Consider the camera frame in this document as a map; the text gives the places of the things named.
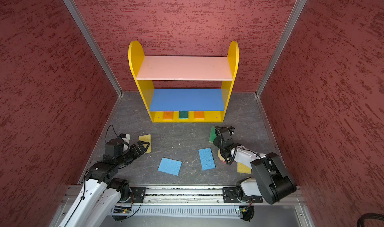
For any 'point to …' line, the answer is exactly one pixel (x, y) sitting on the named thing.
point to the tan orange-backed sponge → (168, 115)
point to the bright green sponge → (212, 135)
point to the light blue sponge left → (170, 166)
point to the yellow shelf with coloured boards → (184, 105)
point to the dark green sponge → (183, 115)
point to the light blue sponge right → (206, 158)
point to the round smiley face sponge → (220, 157)
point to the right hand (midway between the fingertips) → (215, 142)
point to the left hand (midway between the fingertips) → (145, 150)
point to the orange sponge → (199, 115)
